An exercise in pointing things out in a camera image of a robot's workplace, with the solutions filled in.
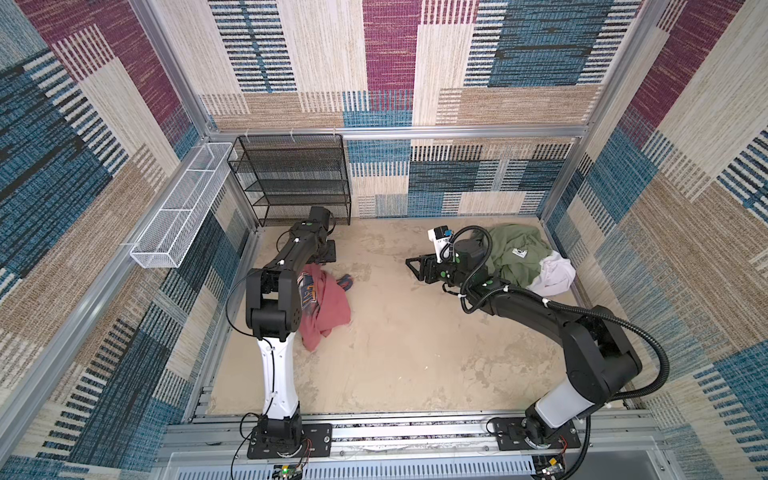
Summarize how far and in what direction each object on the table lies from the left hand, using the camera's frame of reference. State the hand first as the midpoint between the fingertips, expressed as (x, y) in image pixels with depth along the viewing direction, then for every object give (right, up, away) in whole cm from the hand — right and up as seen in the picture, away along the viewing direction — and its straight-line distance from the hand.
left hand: (324, 251), depth 102 cm
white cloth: (+76, -8, -3) cm, 77 cm away
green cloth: (+63, 0, -2) cm, 63 cm away
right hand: (+29, -3, -16) cm, 33 cm away
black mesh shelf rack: (-14, +27, +7) cm, 31 cm away
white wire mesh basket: (-30, +3, -31) cm, 44 cm away
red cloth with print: (+2, -16, -12) cm, 20 cm away
